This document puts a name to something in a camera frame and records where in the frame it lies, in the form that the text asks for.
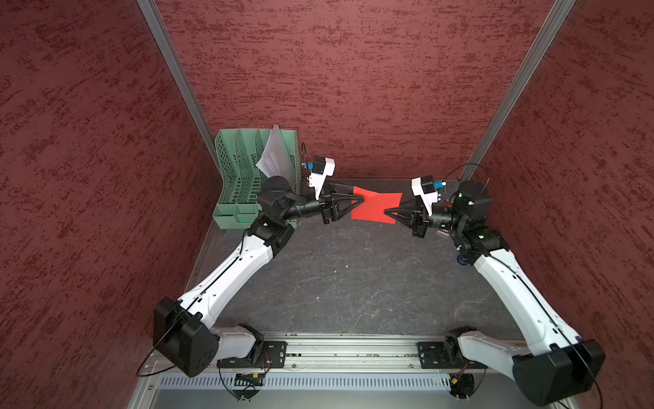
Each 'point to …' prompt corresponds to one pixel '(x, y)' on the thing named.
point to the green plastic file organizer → (238, 152)
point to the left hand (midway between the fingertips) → (358, 200)
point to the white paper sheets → (276, 161)
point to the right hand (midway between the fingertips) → (384, 216)
